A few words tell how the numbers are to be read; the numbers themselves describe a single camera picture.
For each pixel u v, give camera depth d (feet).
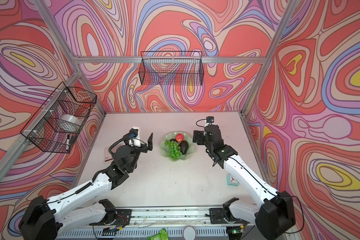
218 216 2.41
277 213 1.27
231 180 2.75
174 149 2.95
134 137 2.02
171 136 3.24
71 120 2.42
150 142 2.26
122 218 2.37
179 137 3.14
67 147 2.34
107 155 3.06
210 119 2.22
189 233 2.17
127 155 1.80
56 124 2.28
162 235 2.23
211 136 1.89
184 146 3.08
